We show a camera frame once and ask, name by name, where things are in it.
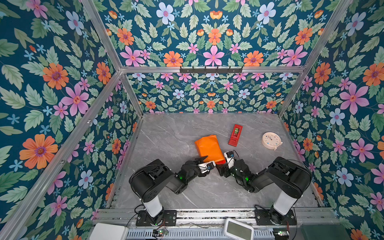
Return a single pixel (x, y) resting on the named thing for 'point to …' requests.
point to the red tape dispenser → (235, 135)
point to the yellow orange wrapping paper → (209, 146)
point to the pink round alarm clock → (271, 140)
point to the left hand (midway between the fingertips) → (209, 157)
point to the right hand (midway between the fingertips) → (221, 161)
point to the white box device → (104, 231)
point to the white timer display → (234, 230)
